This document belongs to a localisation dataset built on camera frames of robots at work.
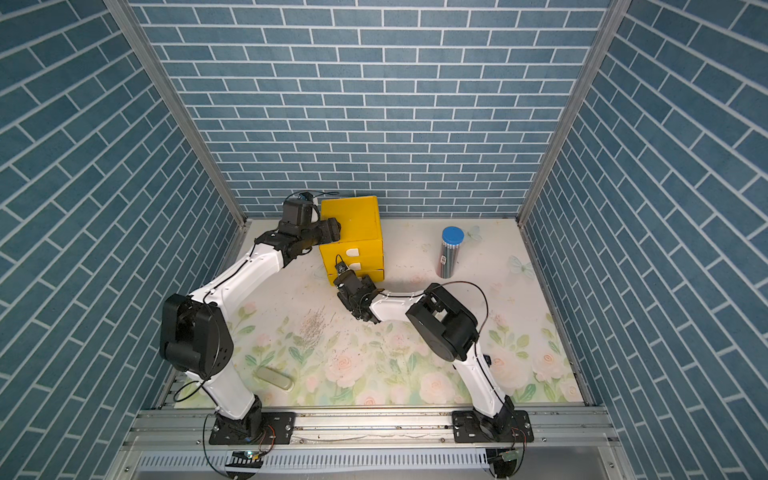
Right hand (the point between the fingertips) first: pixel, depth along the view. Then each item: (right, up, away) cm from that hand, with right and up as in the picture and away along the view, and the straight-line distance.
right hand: (356, 286), depth 99 cm
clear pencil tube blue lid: (+31, +16, -8) cm, 36 cm away
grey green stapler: (-19, -22, -20) cm, 35 cm away
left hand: (-4, +19, -9) cm, 22 cm away
